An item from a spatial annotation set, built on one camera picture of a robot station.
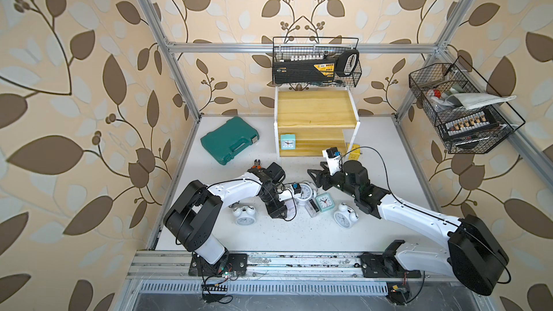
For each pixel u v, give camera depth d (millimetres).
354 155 990
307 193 876
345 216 772
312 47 893
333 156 697
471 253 406
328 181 722
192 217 450
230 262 747
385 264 666
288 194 756
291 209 849
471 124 666
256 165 1001
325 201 872
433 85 850
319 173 722
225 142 1052
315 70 843
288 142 847
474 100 633
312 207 826
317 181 737
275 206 759
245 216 788
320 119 741
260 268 750
